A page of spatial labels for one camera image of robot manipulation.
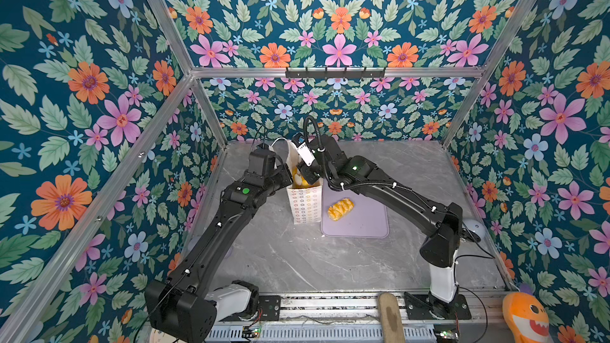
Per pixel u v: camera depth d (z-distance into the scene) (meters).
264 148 0.67
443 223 0.48
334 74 0.93
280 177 0.67
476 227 0.81
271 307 0.74
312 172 0.65
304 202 0.80
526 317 0.65
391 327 0.68
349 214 0.93
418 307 0.72
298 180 0.63
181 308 0.37
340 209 0.92
